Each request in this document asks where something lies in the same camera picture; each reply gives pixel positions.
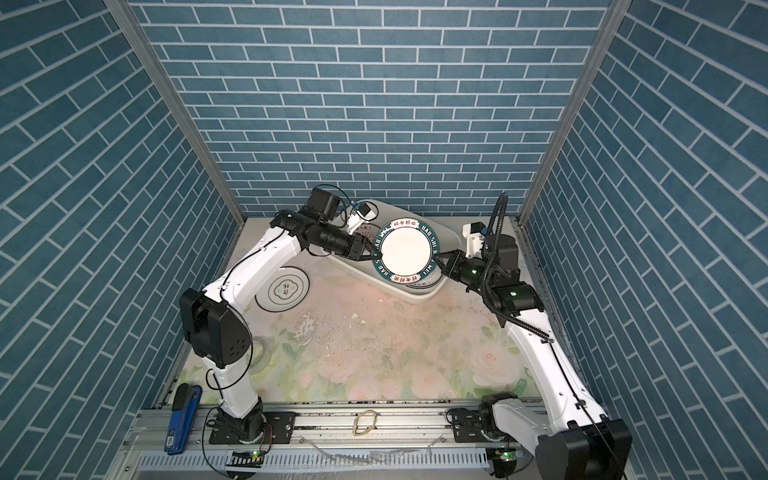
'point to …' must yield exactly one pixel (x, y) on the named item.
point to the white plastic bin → (367, 275)
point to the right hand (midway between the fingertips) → (431, 253)
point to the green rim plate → (408, 247)
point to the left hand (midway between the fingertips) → (377, 254)
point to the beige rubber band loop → (355, 423)
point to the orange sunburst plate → (432, 279)
